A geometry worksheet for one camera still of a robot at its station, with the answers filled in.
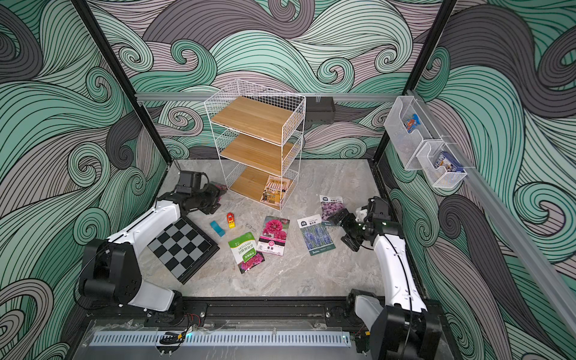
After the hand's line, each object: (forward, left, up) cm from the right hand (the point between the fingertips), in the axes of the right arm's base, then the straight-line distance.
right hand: (337, 229), depth 80 cm
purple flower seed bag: (+19, -2, -13) cm, 23 cm away
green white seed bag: (-2, +36, -12) cm, 38 cm away
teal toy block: (+7, +49, -13) cm, 51 cm away
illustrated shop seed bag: (+28, +24, -12) cm, 39 cm away
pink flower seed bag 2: (+4, +24, -13) cm, 28 cm away
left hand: (+15, +43, +3) cm, 46 cm away
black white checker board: (-3, +60, -9) cm, 61 cm away
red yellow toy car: (+11, +43, -10) cm, 46 cm away
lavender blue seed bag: (+4, +7, -13) cm, 16 cm away
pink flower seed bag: (+30, +51, -12) cm, 60 cm away
